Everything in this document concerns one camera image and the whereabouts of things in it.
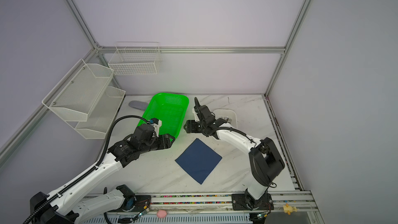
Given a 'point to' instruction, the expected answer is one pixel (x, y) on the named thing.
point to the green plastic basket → (170, 109)
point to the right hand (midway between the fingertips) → (187, 127)
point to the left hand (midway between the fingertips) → (169, 141)
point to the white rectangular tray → (228, 114)
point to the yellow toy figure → (287, 209)
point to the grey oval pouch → (138, 104)
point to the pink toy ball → (161, 213)
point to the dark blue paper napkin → (198, 160)
